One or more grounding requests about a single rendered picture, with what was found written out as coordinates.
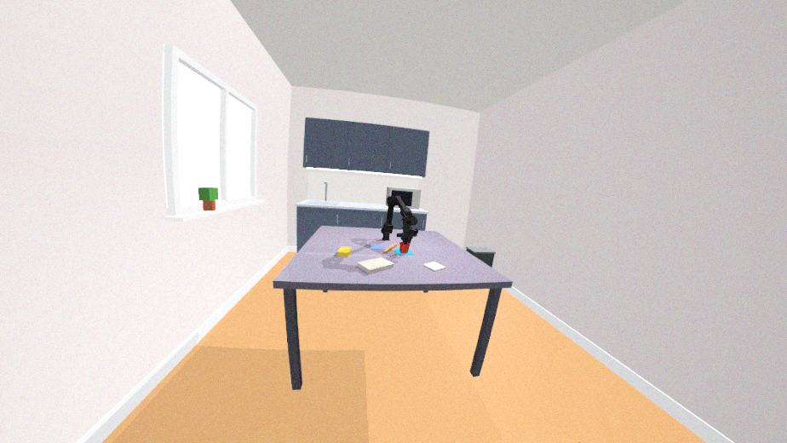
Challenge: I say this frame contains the white flat rectangular block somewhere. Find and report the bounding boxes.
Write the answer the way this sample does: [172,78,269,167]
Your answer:
[357,258,394,273]

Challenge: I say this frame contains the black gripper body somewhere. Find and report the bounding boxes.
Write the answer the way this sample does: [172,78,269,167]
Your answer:
[397,226,417,238]

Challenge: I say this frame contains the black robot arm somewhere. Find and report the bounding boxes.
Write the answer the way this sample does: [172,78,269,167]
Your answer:
[381,196,418,240]

